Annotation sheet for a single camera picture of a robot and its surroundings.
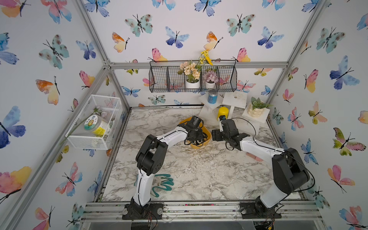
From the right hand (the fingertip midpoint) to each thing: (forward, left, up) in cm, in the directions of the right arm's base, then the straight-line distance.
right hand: (218, 129), depth 92 cm
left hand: (-1, +10, -5) cm, 11 cm away
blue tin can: (+21, +4, +9) cm, 23 cm away
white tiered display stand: (+18, -11, +9) cm, 23 cm away
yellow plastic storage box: (+4, +8, -7) cm, 11 cm away
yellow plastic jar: (+17, -4, -1) cm, 18 cm away
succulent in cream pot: (+8, -22, +12) cm, 26 cm away
